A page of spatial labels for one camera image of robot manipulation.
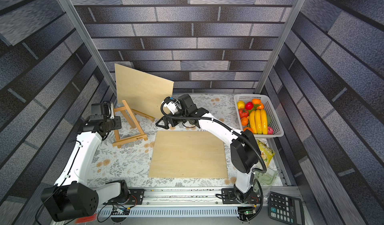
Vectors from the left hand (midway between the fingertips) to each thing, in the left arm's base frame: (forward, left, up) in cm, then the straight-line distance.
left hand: (115, 119), depth 79 cm
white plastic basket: (+7, -96, -12) cm, 97 cm away
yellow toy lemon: (+23, -76, -13) cm, 81 cm away
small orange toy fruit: (+10, -77, -14) cm, 78 cm away
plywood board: (+25, -8, -3) cm, 26 cm away
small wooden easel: (-9, -2, -9) cm, 13 cm away
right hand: (-1, -25, +1) cm, 25 cm away
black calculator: (-38, -87, -18) cm, 97 cm away
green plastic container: (-24, -84, -20) cm, 89 cm away
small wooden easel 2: (+16, -6, -16) cm, 23 cm away
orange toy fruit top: (+25, -89, -11) cm, 93 cm away
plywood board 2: (-11, -39, -21) cm, 46 cm away
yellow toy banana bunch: (+7, -84, -11) cm, 85 cm away
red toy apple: (+20, -81, -11) cm, 84 cm away
